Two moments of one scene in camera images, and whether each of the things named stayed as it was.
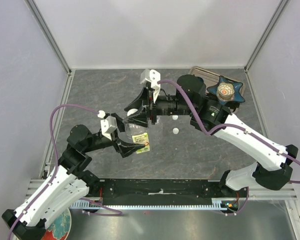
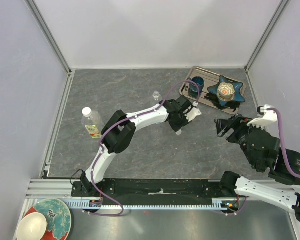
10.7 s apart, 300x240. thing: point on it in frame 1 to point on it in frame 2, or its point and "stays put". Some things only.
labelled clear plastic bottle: [138, 134] to [92, 123]
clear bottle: [155, 131] to [178, 132]
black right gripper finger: [138, 103] to [223, 123]
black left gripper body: [114, 136] to [179, 122]
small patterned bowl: [225, 91] stays put
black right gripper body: [150, 108] to [240, 129]
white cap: [132, 111] to [86, 111]
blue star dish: [237, 86] stays put
